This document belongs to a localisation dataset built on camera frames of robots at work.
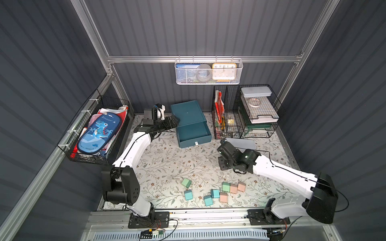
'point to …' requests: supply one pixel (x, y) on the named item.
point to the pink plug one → (233, 188)
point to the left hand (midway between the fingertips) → (175, 121)
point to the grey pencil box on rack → (256, 91)
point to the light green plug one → (186, 183)
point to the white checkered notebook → (260, 109)
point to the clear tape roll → (254, 102)
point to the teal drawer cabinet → (188, 111)
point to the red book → (219, 105)
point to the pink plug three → (223, 197)
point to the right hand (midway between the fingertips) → (224, 160)
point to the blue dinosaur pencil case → (102, 128)
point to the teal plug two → (215, 193)
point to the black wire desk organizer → (245, 111)
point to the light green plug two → (226, 187)
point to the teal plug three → (208, 200)
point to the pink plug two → (241, 187)
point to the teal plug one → (188, 195)
